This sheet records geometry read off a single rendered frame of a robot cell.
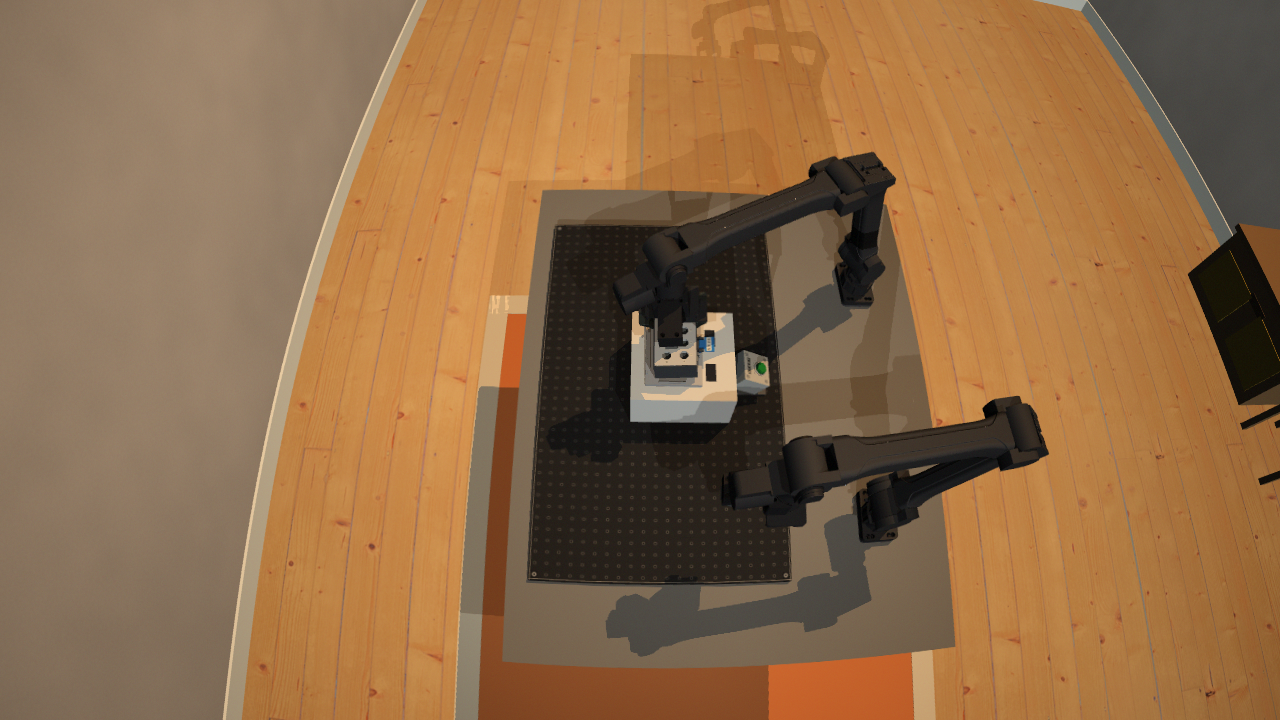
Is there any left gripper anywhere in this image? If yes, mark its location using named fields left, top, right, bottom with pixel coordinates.
left=765, top=496, right=806, bottom=528

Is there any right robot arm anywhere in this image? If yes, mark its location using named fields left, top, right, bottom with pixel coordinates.
left=613, top=152, right=896, bottom=348

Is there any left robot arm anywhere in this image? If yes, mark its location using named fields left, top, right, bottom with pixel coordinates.
left=721, top=396, right=1050, bottom=542

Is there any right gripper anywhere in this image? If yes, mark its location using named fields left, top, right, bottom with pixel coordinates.
left=639, top=286, right=707, bottom=329

